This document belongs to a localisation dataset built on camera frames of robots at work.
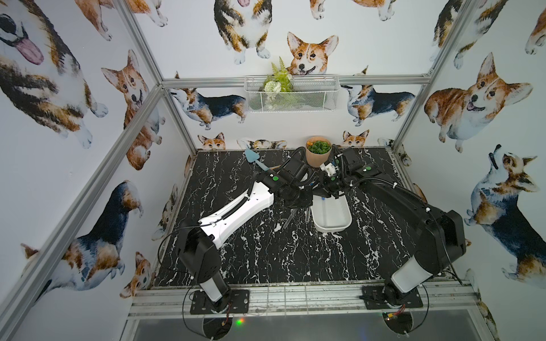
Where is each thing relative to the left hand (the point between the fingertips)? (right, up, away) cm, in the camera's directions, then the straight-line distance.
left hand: (317, 202), depth 76 cm
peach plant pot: (+5, +21, +30) cm, 37 cm away
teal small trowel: (-30, +18, +42) cm, 55 cm away
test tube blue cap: (+6, -2, +24) cm, 25 cm away
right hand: (-4, +4, +2) cm, 6 cm away
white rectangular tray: (+9, -9, +20) cm, 23 cm away
